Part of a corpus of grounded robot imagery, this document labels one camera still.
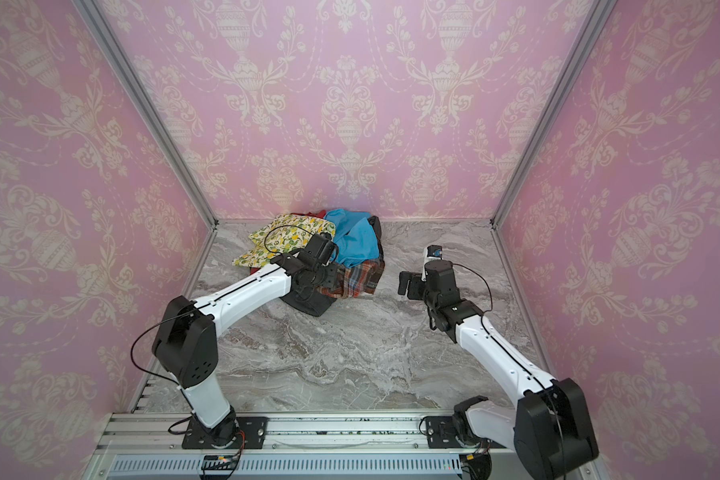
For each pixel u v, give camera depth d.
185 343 0.47
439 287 0.63
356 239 0.97
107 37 0.73
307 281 0.66
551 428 0.39
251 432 0.75
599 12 0.68
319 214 1.09
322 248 0.69
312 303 0.96
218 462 0.73
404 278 0.76
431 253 0.73
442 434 0.73
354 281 0.94
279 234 1.06
